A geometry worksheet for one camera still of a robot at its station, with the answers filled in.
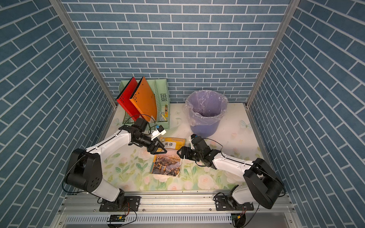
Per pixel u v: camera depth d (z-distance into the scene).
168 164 0.87
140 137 0.71
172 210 0.73
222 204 0.73
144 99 1.01
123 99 0.86
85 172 0.44
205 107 1.00
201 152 0.66
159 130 0.75
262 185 0.43
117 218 0.72
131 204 0.74
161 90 1.08
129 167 0.87
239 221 0.70
